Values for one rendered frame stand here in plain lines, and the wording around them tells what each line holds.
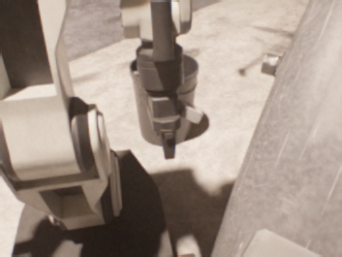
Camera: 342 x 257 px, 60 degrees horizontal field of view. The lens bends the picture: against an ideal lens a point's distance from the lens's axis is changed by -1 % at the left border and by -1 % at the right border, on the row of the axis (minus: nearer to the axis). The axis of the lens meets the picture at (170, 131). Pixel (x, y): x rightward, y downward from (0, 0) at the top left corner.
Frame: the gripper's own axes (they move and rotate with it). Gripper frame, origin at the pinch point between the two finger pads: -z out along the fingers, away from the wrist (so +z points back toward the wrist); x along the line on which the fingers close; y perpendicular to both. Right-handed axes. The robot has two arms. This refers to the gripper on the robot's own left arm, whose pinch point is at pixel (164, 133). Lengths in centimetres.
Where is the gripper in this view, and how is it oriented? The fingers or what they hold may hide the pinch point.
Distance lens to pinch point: 63.4
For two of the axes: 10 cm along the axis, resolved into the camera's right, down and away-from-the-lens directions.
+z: -0.5, -8.9, -4.5
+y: 9.8, -1.2, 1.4
